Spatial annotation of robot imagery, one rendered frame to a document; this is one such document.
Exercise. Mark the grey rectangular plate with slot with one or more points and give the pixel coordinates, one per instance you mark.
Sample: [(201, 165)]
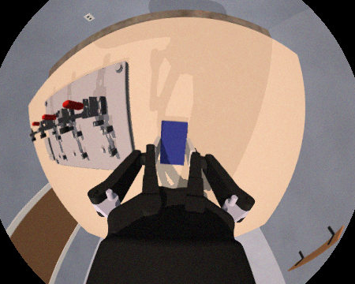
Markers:
[(49, 148)]

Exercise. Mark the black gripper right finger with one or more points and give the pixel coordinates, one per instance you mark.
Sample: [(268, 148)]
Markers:
[(230, 197)]

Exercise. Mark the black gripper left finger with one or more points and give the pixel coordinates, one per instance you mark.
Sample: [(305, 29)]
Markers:
[(104, 196)]

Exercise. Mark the blue rectangular plate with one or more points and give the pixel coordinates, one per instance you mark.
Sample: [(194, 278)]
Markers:
[(173, 141)]

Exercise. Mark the grey fixture plate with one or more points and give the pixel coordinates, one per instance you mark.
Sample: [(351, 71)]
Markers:
[(102, 82)]

